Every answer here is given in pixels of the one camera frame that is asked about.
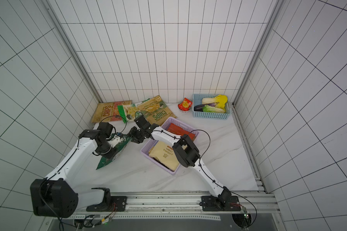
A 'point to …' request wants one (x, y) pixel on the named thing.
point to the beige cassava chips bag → (165, 154)
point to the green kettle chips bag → (156, 111)
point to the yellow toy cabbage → (221, 99)
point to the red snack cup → (185, 105)
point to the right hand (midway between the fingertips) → (121, 140)
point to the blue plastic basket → (197, 99)
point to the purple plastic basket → (178, 128)
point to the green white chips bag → (123, 109)
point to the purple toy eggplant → (199, 108)
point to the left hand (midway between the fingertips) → (108, 157)
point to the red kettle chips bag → (108, 111)
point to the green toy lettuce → (207, 108)
